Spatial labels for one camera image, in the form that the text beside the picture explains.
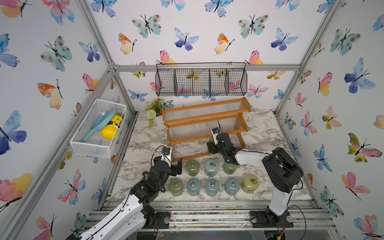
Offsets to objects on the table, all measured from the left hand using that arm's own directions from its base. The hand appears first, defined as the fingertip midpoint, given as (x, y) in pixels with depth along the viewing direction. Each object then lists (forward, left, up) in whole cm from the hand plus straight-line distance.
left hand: (174, 156), depth 79 cm
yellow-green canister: (-12, -39, -8) cm, 41 cm away
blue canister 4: (-3, -19, -7) cm, 21 cm away
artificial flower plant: (+34, +16, -1) cm, 38 cm away
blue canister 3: (-13, -30, -8) cm, 33 cm away
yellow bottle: (+5, +28, +16) cm, 32 cm away
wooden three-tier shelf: (+32, -6, -15) cm, 35 cm away
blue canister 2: (-13, -19, -8) cm, 25 cm away
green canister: (-13, -1, -8) cm, 15 cm away
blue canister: (-13, -10, -8) cm, 18 cm away
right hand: (+15, -22, -7) cm, 28 cm away
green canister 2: (-2, -9, -8) cm, 13 cm away
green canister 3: (-3, -30, -10) cm, 32 cm away
